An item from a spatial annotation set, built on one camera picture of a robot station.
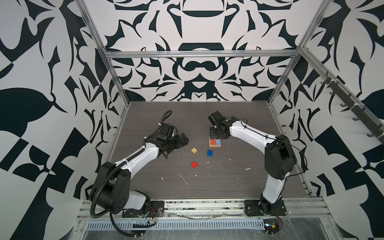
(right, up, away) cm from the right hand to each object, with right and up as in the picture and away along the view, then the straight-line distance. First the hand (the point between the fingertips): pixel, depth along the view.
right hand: (215, 133), depth 91 cm
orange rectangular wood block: (0, -6, +5) cm, 8 cm away
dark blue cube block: (-3, -12, +2) cm, 13 cm away
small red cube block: (-12, -18, -2) cm, 22 cm away
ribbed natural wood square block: (-13, -10, +3) cm, 17 cm away
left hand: (-19, -3, -4) cm, 19 cm away
